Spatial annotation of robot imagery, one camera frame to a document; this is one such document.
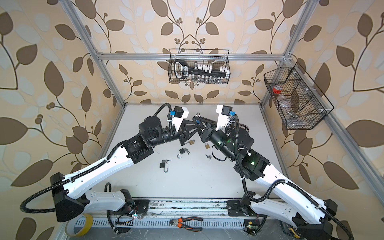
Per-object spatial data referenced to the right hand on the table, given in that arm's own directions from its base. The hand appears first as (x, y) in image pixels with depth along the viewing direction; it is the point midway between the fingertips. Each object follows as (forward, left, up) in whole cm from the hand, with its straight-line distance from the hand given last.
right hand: (196, 119), depth 55 cm
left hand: (0, -2, -3) cm, 4 cm away
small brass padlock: (+13, -7, -43) cm, 45 cm away
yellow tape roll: (-27, +59, -39) cm, 76 cm away
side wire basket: (+21, -57, -14) cm, 63 cm away
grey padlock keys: (+11, +6, -43) cm, 45 cm away
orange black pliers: (-28, +10, -43) cm, 52 cm away
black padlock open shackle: (-2, +19, -43) cm, 47 cm away
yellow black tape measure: (-34, -43, -41) cm, 68 cm away
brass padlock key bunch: (+6, -8, -44) cm, 45 cm away
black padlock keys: (+4, +19, -44) cm, 48 cm away
